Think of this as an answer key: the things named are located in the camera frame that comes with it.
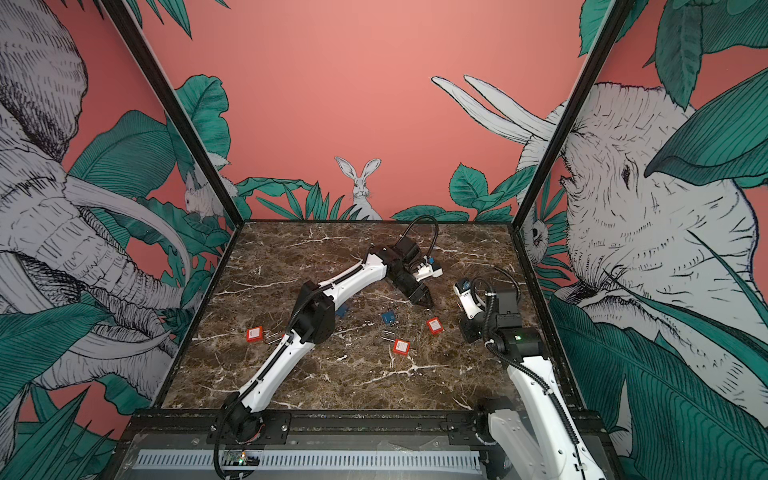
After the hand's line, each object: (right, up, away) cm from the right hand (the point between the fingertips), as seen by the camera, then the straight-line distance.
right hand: (463, 308), depth 78 cm
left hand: (-7, 0, +13) cm, 15 cm away
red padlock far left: (-61, -10, +10) cm, 62 cm away
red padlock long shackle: (-6, -8, +13) cm, 17 cm away
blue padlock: (-20, -6, +16) cm, 26 cm away
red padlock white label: (-16, -13, +8) cm, 23 cm away
